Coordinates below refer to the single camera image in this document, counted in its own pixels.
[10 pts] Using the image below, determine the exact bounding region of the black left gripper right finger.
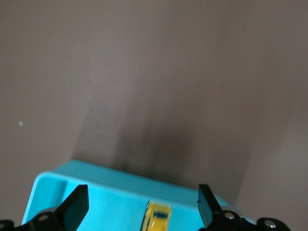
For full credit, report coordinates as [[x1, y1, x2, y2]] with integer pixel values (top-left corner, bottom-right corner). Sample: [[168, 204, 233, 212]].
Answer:
[[198, 184, 290, 231]]

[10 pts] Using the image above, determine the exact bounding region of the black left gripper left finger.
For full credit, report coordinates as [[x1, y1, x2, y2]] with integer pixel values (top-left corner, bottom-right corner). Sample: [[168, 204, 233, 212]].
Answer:
[[0, 184, 90, 231]]

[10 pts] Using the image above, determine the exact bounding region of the yellow toy beetle car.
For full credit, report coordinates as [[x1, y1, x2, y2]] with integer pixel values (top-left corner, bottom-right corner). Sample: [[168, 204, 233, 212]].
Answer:
[[140, 201, 173, 231]]

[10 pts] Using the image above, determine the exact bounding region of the brown table cover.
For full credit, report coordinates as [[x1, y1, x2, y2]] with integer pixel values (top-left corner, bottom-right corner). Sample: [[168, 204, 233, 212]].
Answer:
[[0, 0, 308, 231]]

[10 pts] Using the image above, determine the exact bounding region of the turquoise plastic bin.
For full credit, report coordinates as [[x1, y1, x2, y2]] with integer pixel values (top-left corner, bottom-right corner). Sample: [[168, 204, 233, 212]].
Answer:
[[21, 159, 257, 231]]

